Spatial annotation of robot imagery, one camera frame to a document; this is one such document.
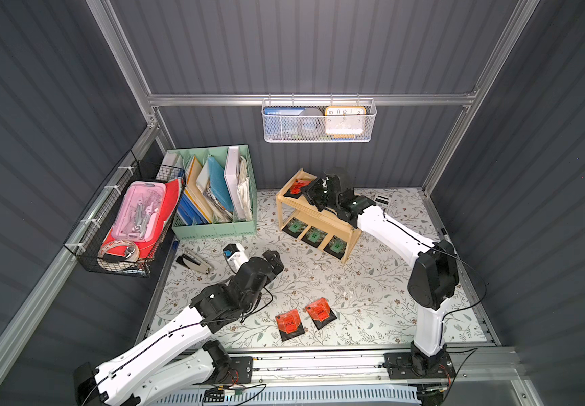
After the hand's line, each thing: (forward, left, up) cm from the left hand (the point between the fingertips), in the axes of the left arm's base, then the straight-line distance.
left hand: (270, 260), depth 73 cm
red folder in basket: (+18, +30, +10) cm, 37 cm away
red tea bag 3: (-11, -5, -22) cm, 25 cm away
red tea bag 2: (-8, -16, -22) cm, 28 cm away
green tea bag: (+27, -7, -19) cm, 34 cm away
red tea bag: (+27, -8, +3) cm, 29 cm away
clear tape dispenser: (0, +40, +6) cm, 41 cm away
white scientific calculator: (+42, -48, -21) cm, 67 cm away
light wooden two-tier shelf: (+31, -10, -19) cm, 38 cm away
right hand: (+25, -11, +7) cm, 28 cm away
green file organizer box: (+30, +22, -5) cm, 38 cm away
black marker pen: (+29, -74, -26) cm, 83 cm away
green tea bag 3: (+17, -23, -19) cm, 35 cm away
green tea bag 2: (+22, -15, -19) cm, 33 cm away
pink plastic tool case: (+10, +37, +9) cm, 40 cm away
